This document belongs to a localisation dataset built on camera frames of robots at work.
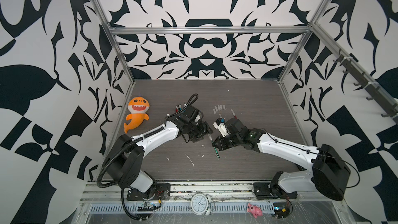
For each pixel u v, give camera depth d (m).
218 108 1.05
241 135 0.63
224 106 1.05
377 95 0.55
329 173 0.42
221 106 1.05
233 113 1.02
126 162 0.43
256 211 0.67
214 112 1.02
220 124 0.74
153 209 0.72
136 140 0.46
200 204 0.68
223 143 0.71
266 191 0.74
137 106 0.94
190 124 0.72
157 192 0.74
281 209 0.71
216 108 1.05
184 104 0.69
